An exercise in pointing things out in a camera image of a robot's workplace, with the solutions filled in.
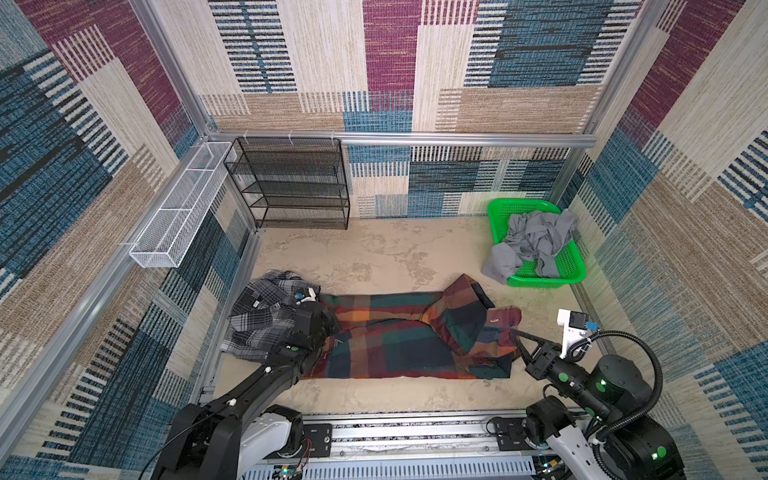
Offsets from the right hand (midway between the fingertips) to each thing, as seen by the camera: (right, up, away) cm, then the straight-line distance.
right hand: (509, 340), depth 64 cm
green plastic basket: (+34, +14, +35) cm, 50 cm away
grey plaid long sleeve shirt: (-63, -2, +28) cm, 69 cm away
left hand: (-41, +2, +24) cm, 48 cm away
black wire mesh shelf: (-60, +43, +45) cm, 87 cm away
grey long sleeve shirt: (+25, +23, +41) cm, 53 cm away
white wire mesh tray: (-77, +21, +7) cm, 80 cm away
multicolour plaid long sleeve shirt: (-9, -3, +16) cm, 18 cm away
